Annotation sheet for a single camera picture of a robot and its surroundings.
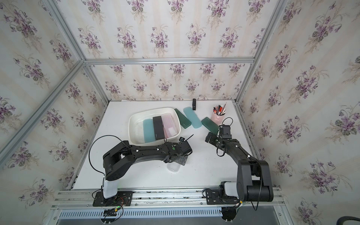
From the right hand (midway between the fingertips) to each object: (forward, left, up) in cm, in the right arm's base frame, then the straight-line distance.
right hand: (213, 139), depth 92 cm
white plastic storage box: (+5, +54, -3) cm, 54 cm away
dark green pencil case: (+15, +19, -2) cm, 24 cm away
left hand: (-11, +22, -4) cm, 25 cm away
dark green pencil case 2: (+14, 0, -3) cm, 15 cm away
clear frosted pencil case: (+13, +26, -1) cm, 29 cm away
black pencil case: (+11, +39, -3) cm, 41 cm away
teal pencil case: (+9, +46, -3) cm, 47 cm away
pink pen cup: (+18, -5, +5) cm, 19 cm away
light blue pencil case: (+16, +11, -2) cm, 20 cm away
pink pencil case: (+11, +31, -1) cm, 33 cm away
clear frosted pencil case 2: (-17, +26, -3) cm, 31 cm away
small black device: (+34, +12, -1) cm, 36 cm away
